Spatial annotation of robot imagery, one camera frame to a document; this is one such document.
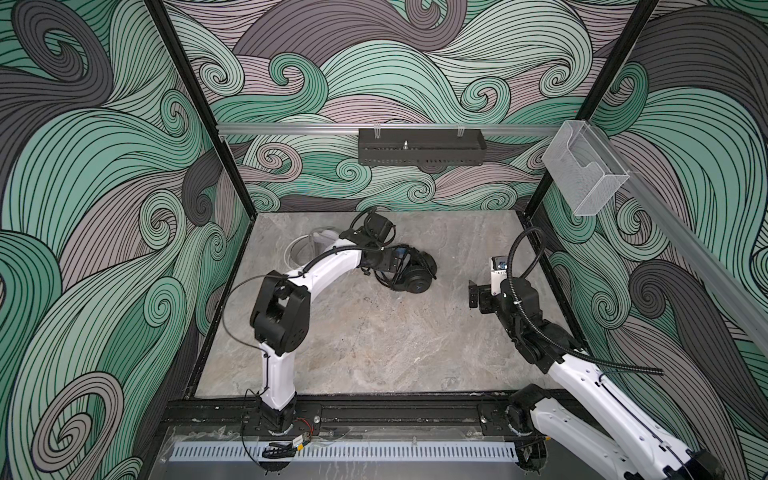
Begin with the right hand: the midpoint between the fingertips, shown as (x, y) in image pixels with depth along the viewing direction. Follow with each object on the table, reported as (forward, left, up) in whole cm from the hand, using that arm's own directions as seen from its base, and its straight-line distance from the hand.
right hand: (490, 279), depth 78 cm
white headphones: (+23, +59, -18) cm, 66 cm away
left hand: (+12, +28, -8) cm, 32 cm away
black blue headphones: (+10, +18, -11) cm, 23 cm away
